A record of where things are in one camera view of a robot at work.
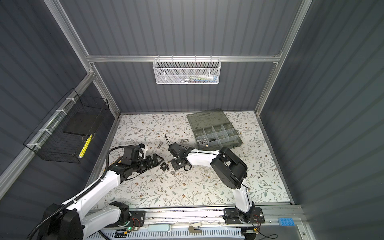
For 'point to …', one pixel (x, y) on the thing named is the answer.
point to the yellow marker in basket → (85, 147)
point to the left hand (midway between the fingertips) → (158, 161)
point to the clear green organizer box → (213, 130)
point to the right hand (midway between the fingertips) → (177, 164)
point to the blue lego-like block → (286, 222)
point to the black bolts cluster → (164, 166)
